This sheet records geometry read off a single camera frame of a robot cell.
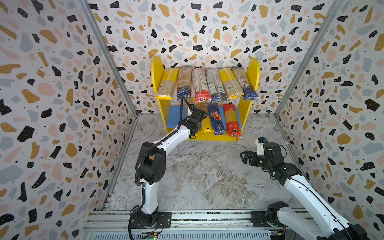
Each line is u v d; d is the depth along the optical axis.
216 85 0.75
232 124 0.92
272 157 0.60
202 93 0.70
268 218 0.70
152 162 0.51
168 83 0.75
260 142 0.73
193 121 0.73
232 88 0.73
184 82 0.76
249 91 0.70
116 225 0.72
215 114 0.97
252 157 0.71
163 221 0.73
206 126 0.91
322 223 0.41
